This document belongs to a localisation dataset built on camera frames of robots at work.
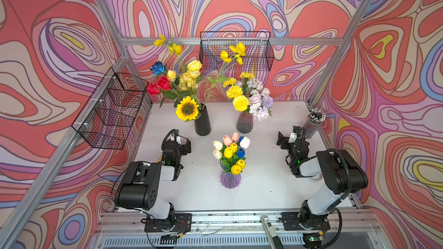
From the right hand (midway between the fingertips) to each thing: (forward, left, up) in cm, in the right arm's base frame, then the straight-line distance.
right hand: (287, 136), depth 95 cm
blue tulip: (-23, +30, +25) cm, 45 cm away
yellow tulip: (-22, +34, +25) cm, 48 cm away
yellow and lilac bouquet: (+15, +23, +20) cm, 34 cm away
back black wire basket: (+39, +14, +27) cm, 49 cm away
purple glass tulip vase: (-21, +34, -7) cm, 40 cm away
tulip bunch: (-15, +31, +20) cm, 40 cm away
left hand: (-1, +60, +1) cm, 60 cm away
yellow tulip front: (-29, +32, +26) cm, 51 cm away
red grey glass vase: (+9, +23, +3) cm, 25 cm away
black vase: (+10, +48, +1) cm, 49 cm away
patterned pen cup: (+3, -12, +11) cm, 17 cm away
